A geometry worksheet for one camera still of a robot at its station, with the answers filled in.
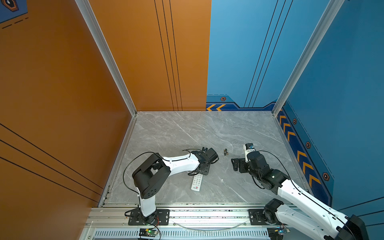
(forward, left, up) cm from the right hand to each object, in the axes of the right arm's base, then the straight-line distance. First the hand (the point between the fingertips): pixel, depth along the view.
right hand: (238, 159), depth 82 cm
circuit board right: (-32, -15, -13) cm, 38 cm away
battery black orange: (+11, +5, -10) cm, 16 cm away
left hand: (0, +19, -10) cm, 22 cm away
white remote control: (-9, +23, -8) cm, 26 cm away
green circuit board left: (-32, +47, -12) cm, 58 cm away
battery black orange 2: (+10, +3, -11) cm, 15 cm away
